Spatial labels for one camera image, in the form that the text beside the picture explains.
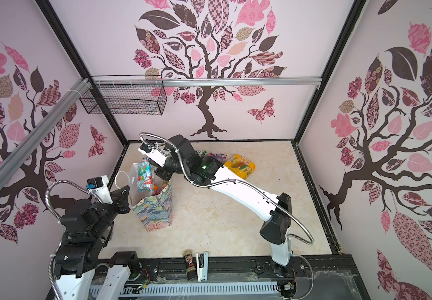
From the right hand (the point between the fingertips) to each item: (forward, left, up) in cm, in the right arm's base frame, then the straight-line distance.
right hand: (152, 156), depth 65 cm
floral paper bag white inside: (-11, +2, -19) cm, 22 cm away
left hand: (-8, +9, -9) cm, 15 cm away
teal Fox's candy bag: (-9, +2, -4) cm, 10 cm away
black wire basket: (+44, +15, -3) cm, 47 cm away
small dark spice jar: (-30, -12, -34) cm, 47 cm away
